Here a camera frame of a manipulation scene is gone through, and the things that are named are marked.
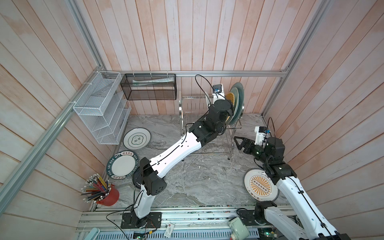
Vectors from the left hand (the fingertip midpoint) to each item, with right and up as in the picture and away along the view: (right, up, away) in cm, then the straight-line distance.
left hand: (226, 99), depth 66 cm
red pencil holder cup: (-54, -47, +4) cm, 72 cm away
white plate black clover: (-55, -20, +38) cm, 70 cm away
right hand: (+9, -19, +10) cm, 23 cm away
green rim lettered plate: (-59, -36, +25) cm, 73 cm away
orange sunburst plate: (+24, -47, +18) cm, 55 cm away
